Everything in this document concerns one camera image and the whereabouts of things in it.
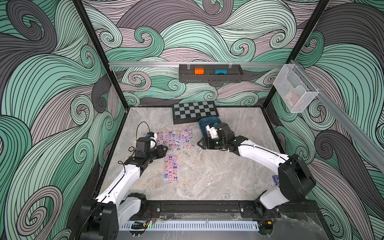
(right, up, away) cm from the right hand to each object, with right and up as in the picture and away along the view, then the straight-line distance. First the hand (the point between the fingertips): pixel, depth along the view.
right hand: (204, 142), depth 86 cm
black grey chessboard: (-6, +19, +25) cm, 32 cm away
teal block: (+14, +45, +9) cm, 48 cm away
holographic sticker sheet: (-10, 0, +15) cm, 18 cm away
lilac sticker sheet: (-20, -16, +2) cm, 26 cm away
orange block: (-3, +44, +7) cm, 45 cm away
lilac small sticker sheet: (-18, -1, +13) cm, 22 cm away
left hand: (-23, -2, -1) cm, 23 cm away
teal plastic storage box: (+3, +12, +24) cm, 27 cm away
